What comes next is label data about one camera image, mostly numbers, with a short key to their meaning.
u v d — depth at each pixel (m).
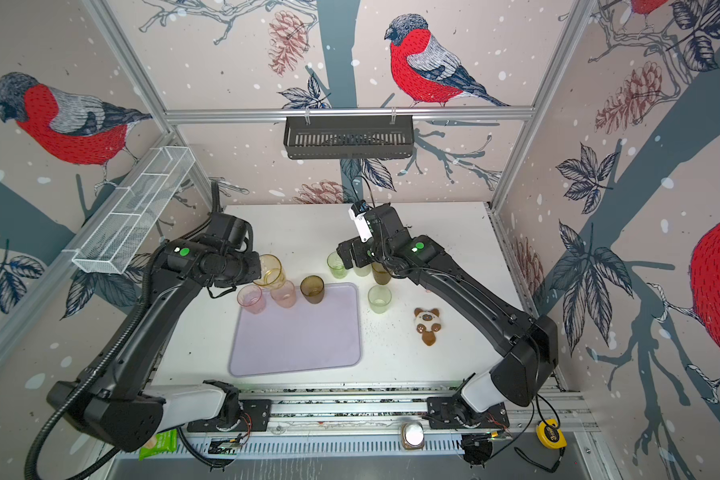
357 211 0.65
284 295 0.95
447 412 0.73
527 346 0.40
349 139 1.06
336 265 1.02
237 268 0.61
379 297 0.93
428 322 0.87
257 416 0.73
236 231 0.57
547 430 0.70
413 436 0.62
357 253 0.66
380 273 0.94
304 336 0.87
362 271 1.01
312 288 0.95
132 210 0.78
